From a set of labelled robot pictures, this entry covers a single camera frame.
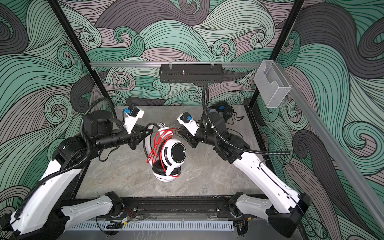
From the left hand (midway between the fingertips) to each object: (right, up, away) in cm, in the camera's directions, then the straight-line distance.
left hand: (152, 129), depth 58 cm
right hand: (+12, 0, +6) cm, 13 cm away
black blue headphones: (+42, +14, +57) cm, 72 cm away
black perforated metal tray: (+16, +34, +38) cm, 53 cm away
